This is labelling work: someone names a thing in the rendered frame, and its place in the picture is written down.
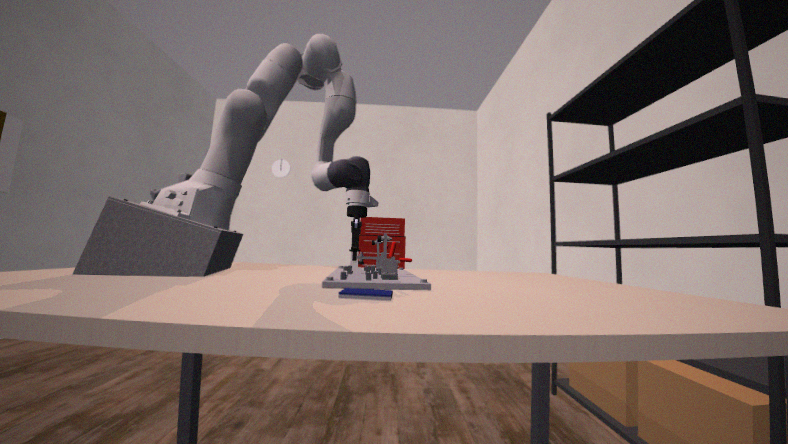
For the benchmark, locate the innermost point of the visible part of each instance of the blue rectangular plate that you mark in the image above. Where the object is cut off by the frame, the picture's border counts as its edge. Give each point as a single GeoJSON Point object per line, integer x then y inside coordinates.
{"type": "Point", "coordinates": [366, 294]}

